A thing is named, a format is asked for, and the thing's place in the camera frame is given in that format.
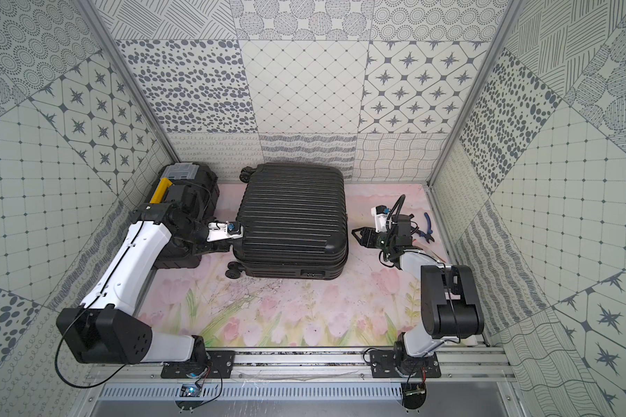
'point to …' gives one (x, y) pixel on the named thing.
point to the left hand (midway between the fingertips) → (229, 236)
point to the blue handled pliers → (429, 234)
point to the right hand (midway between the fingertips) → (357, 234)
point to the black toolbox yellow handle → (191, 182)
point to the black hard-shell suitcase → (294, 222)
